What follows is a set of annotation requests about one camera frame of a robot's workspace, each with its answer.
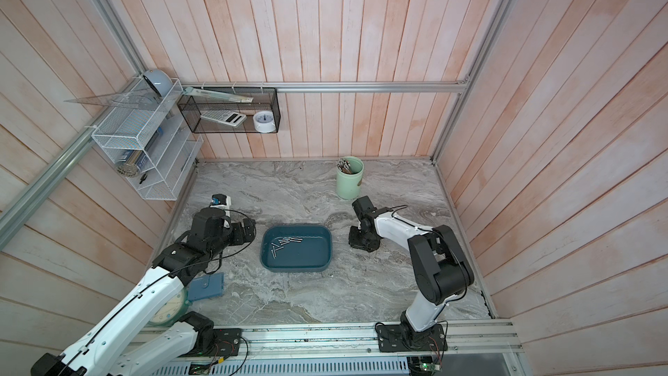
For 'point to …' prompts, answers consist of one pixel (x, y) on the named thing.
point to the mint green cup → (350, 171)
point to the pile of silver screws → (276, 247)
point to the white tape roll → (264, 122)
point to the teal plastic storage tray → (296, 248)
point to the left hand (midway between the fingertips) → (241, 226)
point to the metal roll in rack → (135, 160)
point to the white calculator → (227, 117)
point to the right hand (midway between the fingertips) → (355, 242)
